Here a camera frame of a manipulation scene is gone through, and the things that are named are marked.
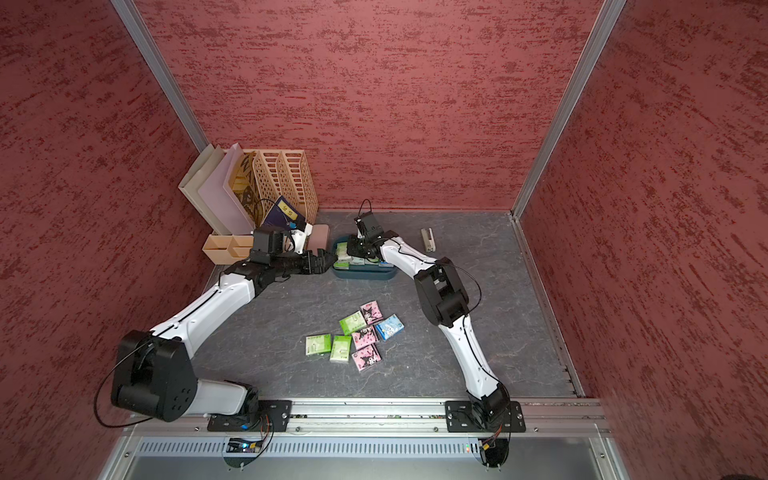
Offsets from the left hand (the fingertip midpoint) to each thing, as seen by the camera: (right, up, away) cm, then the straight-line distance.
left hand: (325, 262), depth 85 cm
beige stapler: (+34, +6, +25) cm, 42 cm away
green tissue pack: (+2, +3, +15) cm, 16 cm away
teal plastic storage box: (+9, -4, +14) cm, 17 cm away
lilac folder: (-35, +21, +6) cm, 41 cm away
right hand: (+5, +3, +17) cm, 18 cm away
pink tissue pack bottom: (+12, -26, -3) cm, 29 cm away
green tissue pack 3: (+5, -24, -1) cm, 25 cm away
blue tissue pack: (+19, -20, +3) cm, 27 cm away
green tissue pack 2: (+7, -19, +3) cm, 20 cm away
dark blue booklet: (-20, +16, +21) cm, 33 cm away
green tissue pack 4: (-2, -23, -1) cm, 24 cm away
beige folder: (-41, +25, +3) cm, 48 cm away
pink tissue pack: (+13, -16, +5) cm, 21 cm away
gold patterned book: (-31, +23, +16) cm, 42 cm away
